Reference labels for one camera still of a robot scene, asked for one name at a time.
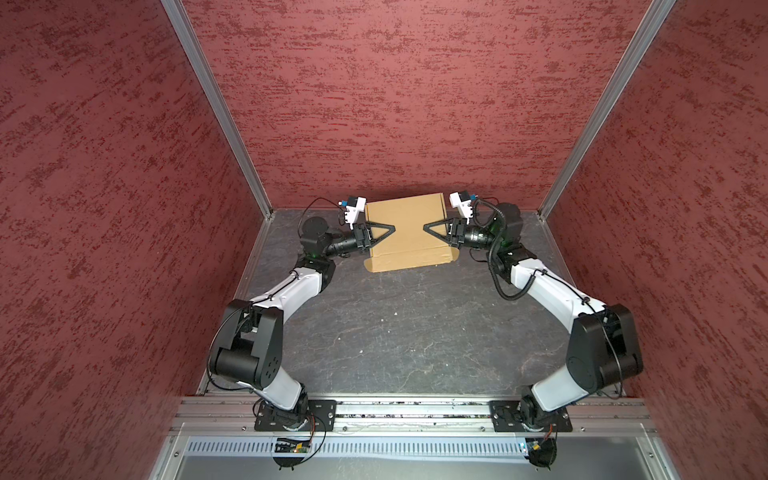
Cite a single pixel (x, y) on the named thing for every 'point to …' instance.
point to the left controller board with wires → (296, 445)
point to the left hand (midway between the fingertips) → (395, 237)
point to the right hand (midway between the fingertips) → (422, 236)
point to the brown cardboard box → (410, 245)
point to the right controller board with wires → (543, 450)
